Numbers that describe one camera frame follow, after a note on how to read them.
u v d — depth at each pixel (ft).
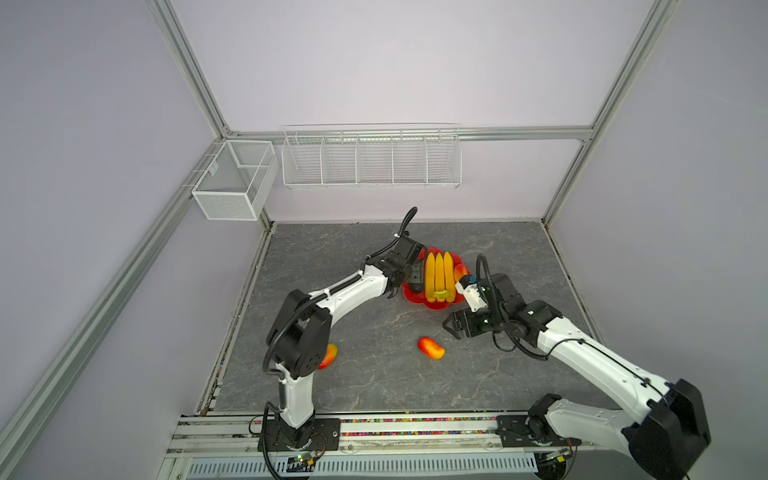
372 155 3.25
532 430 2.12
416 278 2.71
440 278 3.27
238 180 3.37
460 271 3.25
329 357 2.74
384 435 2.47
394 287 2.23
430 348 2.77
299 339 1.60
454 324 2.32
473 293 2.38
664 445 1.25
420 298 3.16
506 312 1.97
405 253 2.32
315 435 2.42
